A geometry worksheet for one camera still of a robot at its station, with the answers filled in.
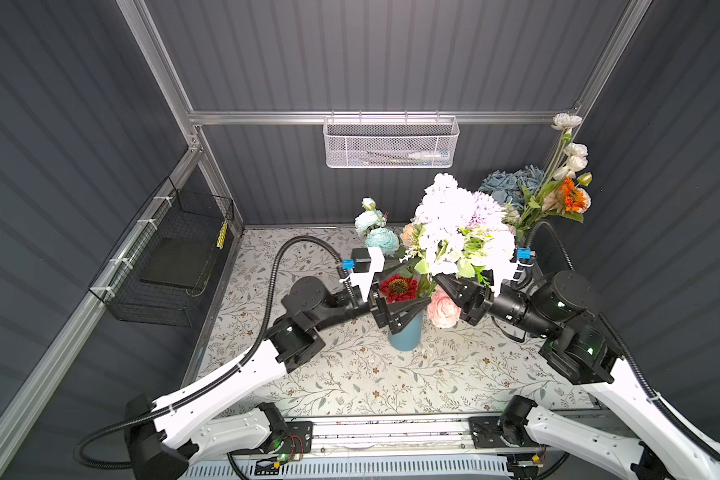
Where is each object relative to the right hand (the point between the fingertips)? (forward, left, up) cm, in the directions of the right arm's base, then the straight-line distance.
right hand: (437, 276), depth 50 cm
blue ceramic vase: (+5, +1, -37) cm, 37 cm away
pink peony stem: (0, -3, -12) cm, 12 cm away
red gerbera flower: (+8, +5, -17) cm, 19 cm away
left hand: (+1, +3, -2) cm, 3 cm away
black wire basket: (+13, +64, -16) cm, 67 cm away
